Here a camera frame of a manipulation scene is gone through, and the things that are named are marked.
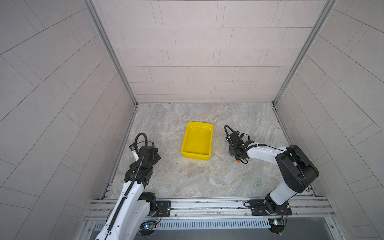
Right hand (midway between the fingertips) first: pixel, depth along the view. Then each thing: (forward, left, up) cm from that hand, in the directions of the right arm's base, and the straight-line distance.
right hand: (233, 150), depth 94 cm
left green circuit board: (-36, +46, +7) cm, 59 cm away
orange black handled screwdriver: (-9, 0, +5) cm, 10 cm away
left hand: (-4, +48, +12) cm, 50 cm away
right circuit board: (-39, -12, +1) cm, 41 cm away
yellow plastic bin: (+8, +23, +2) cm, 24 cm away
